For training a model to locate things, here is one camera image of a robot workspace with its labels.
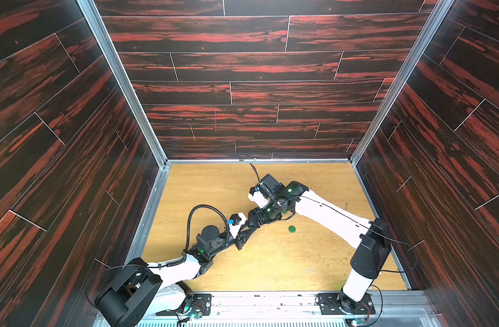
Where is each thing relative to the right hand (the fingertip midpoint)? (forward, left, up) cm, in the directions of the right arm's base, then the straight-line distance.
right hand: (259, 219), depth 80 cm
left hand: (-3, +2, +1) cm, 4 cm away
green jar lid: (+4, -16, -15) cm, 22 cm away
